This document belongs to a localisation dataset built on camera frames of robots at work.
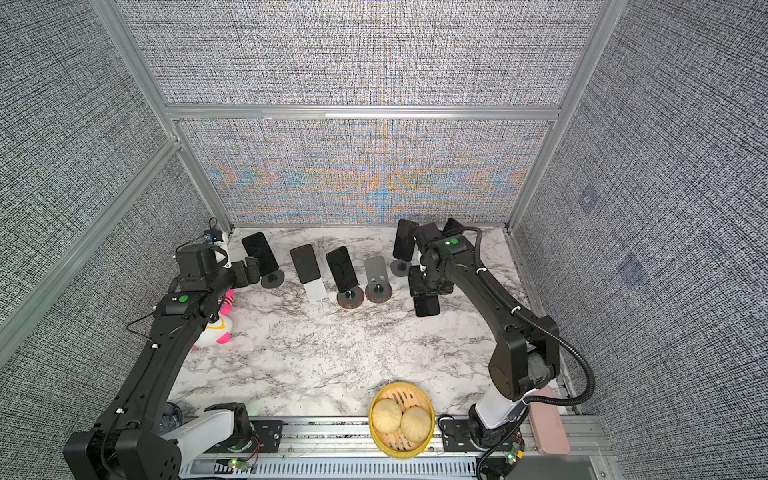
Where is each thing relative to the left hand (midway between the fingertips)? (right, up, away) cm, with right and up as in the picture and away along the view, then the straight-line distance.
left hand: (240, 262), depth 79 cm
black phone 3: (+45, +4, +24) cm, 51 cm away
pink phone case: (+78, -40, -6) cm, 88 cm away
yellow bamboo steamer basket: (+41, -43, -9) cm, 60 cm away
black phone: (-2, +5, +15) cm, 16 cm away
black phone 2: (+14, -1, +13) cm, 19 cm away
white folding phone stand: (+15, -10, +21) cm, 28 cm away
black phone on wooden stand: (+25, -2, +14) cm, 29 cm away
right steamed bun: (+45, -38, -9) cm, 60 cm away
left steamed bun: (+38, -37, -7) cm, 54 cm away
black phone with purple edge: (+60, +11, +16) cm, 63 cm away
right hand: (+50, -8, +5) cm, 50 cm away
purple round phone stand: (+44, -3, +27) cm, 52 cm away
